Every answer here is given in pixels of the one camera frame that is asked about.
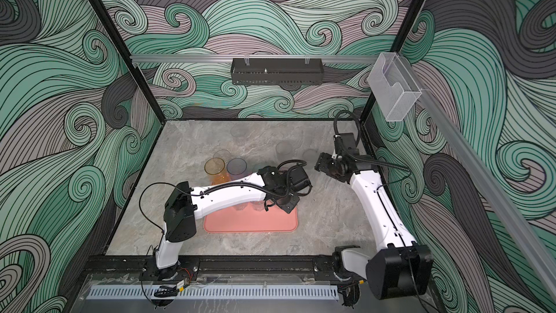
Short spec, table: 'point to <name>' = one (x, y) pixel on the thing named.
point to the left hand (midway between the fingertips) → (290, 200)
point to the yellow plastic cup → (215, 169)
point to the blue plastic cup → (237, 169)
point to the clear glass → (224, 154)
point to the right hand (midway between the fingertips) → (322, 166)
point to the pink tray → (274, 219)
